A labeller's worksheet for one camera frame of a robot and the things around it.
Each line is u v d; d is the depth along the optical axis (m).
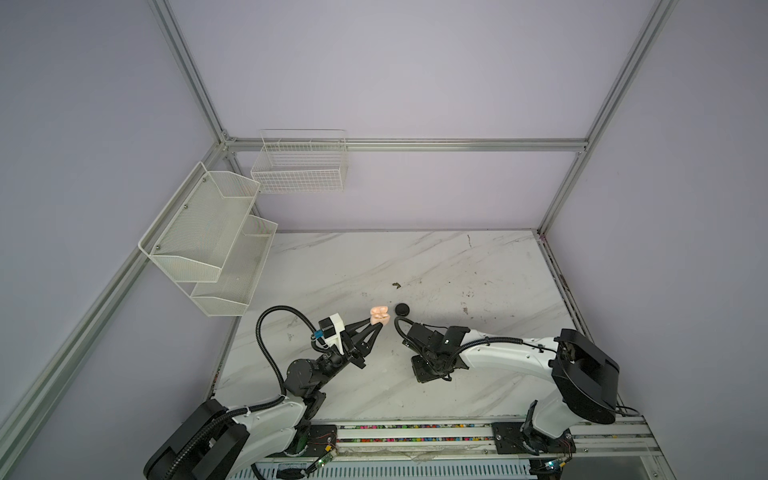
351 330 0.67
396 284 1.04
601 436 0.76
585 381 0.44
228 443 0.43
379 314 0.69
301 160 0.95
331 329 0.60
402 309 0.98
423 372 0.73
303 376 0.58
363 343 0.65
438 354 0.61
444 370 0.61
